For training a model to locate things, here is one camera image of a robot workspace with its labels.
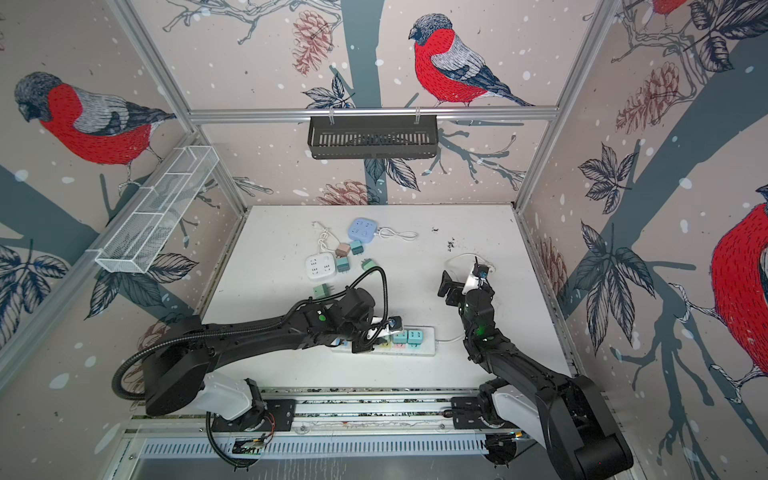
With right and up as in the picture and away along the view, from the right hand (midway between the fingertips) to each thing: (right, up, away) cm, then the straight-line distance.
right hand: (457, 277), depth 85 cm
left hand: (-21, -14, -6) cm, 27 cm away
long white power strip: (-9, -20, -2) cm, 22 cm away
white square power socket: (-44, +2, +16) cm, 47 cm away
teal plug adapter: (-13, -16, -6) cm, 21 cm away
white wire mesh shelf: (-83, +11, -13) cm, 85 cm away
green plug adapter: (-17, -16, -6) cm, 24 cm away
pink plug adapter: (-37, +6, +21) cm, 44 cm away
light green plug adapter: (-28, +2, +16) cm, 32 cm away
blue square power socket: (-31, +14, +26) cm, 42 cm away
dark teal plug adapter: (-32, +8, +21) cm, 39 cm away
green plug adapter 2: (-42, -6, +10) cm, 43 cm away
